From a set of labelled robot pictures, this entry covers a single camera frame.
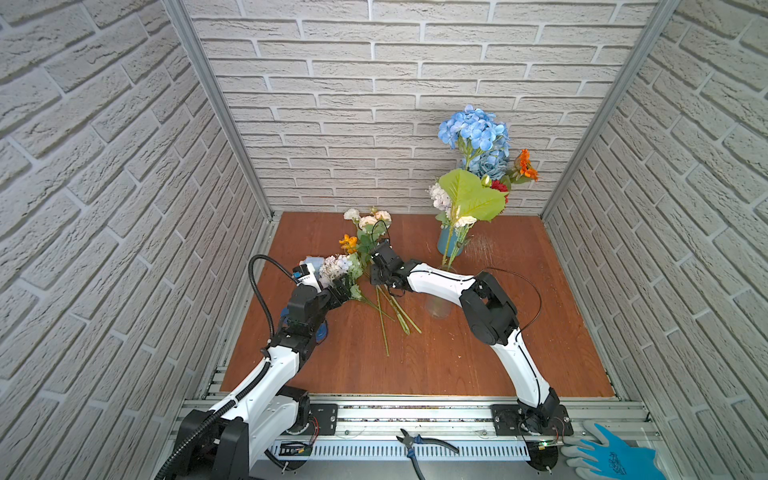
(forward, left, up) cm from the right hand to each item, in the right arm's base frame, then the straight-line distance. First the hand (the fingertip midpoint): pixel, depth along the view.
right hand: (374, 269), depth 99 cm
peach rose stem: (-7, -24, +29) cm, 38 cm away
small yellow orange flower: (+13, +9, -1) cm, 16 cm away
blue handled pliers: (-49, -6, -2) cm, 49 cm away
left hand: (-9, +11, +12) cm, 18 cm away
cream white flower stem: (+24, -4, +1) cm, 25 cm away
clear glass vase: (-15, -19, -1) cm, 24 cm away
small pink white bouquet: (-2, +8, +5) cm, 10 cm away
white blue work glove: (-57, -52, -2) cm, 77 cm away
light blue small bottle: (+1, +19, +5) cm, 19 cm away
